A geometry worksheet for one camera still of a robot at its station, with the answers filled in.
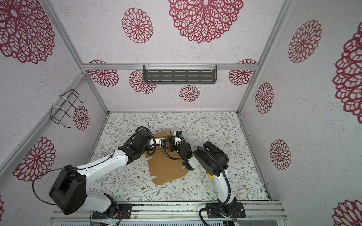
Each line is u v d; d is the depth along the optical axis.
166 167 0.89
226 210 0.64
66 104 0.79
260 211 0.76
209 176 0.85
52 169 0.73
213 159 0.51
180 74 0.97
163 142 0.75
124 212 0.73
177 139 0.85
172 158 0.73
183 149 0.76
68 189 0.42
